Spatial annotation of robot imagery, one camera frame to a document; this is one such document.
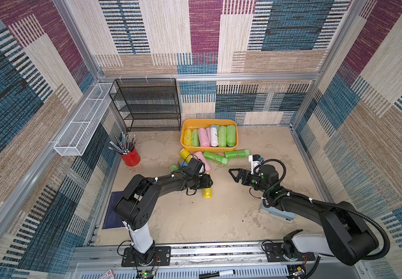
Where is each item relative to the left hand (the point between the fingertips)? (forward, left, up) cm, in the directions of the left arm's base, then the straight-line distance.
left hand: (210, 183), depth 93 cm
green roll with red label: (+17, -16, +2) cm, 24 cm away
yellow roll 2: (-6, +2, +1) cm, 6 cm away
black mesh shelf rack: (+45, +36, +18) cm, 61 cm away
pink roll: (+26, +3, +6) cm, 26 cm away
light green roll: (+28, -8, +6) cm, 30 cm away
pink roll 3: (+17, +6, +2) cm, 18 cm away
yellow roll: (+19, +14, +1) cm, 24 cm away
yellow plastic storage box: (+42, +9, +3) cm, 43 cm away
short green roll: (+16, -3, +1) cm, 16 cm away
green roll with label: (+8, +20, +3) cm, 22 cm away
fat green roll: (+29, -13, +6) cm, 32 cm away
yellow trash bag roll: (+31, +13, +3) cm, 34 cm away
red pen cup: (+13, +43, +5) cm, 45 cm away
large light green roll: (+30, +8, +3) cm, 31 cm away
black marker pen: (-38, -5, -3) cm, 38 cm away
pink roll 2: (+25, +1, +6) cm, 25 cm away
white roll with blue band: (+28, -3, +7) cm, 29 cm away
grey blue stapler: (-17, -30, +2) cm, 35 cm away
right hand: (+1, -12, +8) cm, 15 cm away
